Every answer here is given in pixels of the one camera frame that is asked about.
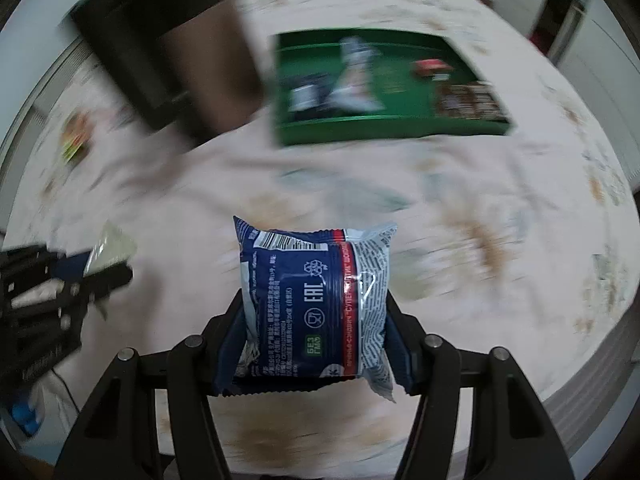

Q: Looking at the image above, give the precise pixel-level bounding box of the white wardrobe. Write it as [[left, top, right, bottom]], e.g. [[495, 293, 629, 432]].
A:
[[465, 0, 640, 186]]

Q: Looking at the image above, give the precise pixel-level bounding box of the navy snack packet white label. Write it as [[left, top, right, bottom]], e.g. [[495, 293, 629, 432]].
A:
[[287, 72, 334, 114]]

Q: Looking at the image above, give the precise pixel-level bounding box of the blue object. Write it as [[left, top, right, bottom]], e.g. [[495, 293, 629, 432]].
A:
[[12, 394, 45, 435]]

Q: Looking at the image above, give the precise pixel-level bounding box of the green tray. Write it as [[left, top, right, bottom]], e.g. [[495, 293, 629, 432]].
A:
[[270, 27, 517, 149]]

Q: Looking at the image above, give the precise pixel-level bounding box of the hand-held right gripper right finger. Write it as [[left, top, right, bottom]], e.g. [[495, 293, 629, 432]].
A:
[[382, 292, 576, 480]]

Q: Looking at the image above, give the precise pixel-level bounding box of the red snack packet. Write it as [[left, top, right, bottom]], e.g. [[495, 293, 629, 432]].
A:
[[412, 58, 453, 81]]

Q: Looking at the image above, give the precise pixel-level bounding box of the silver snack packet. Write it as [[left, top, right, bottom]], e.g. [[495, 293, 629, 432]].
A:
[[325, 35, 384, 114]]

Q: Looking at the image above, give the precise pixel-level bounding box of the blue and white snack packet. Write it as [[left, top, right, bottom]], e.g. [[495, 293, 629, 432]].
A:
[[212, 215, 399, 404]]

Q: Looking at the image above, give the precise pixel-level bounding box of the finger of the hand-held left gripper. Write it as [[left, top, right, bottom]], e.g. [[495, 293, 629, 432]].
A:
[[62, 265, 134, 312], [44, 249, 101, 281]]

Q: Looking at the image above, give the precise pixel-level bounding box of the gold snack packet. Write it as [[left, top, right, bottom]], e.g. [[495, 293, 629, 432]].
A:
[[435, 81, 502, 121]]

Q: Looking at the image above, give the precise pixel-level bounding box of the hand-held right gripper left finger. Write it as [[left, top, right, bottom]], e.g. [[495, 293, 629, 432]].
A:
[[52, 290, 251, 480]]

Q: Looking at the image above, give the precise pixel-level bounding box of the clear plastic packet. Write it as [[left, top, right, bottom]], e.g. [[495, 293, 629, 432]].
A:
[[85, 224, 138, 277]]

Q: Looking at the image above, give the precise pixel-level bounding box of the tall brown and black box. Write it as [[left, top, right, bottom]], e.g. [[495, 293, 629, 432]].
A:
[[70, 0, 267, 153]]

